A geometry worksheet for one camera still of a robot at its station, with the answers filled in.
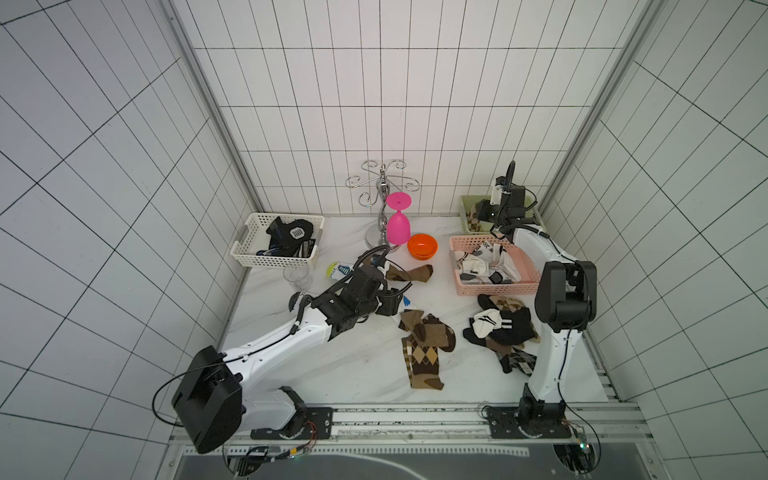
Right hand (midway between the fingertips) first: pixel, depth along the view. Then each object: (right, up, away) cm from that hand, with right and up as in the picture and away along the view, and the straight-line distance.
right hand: (486, 198), depth 100 cm
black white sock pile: (-1, -38, -14) cm, 40 cm away
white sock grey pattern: (-1, -22, -2) cm, 23 cm away
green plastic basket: (-2, 0, +14) cm, 14 cm away
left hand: (-34, -31, -19) cm, 50 cm away
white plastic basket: (-85, -14, +11) cm, 87 cm away
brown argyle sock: (-22, -42, -14) cm, 50 cm away
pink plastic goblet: (-31, -10, -8) cm, 34 cm away
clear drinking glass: (-65, -26, 0) cm, 70 cm away
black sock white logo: (-69, -14, +5) cm, 70 cm away
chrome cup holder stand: (-38, -13, +10) cm, 41 cm away
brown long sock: (-23, -26, 0) cm, 35 cm away
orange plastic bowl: (-21, -17, +6) cm, 28 cm away
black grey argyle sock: (+3, -48, -18) cm, 51 cm away
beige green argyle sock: (-4, -8, +5) cm, 10 cm away
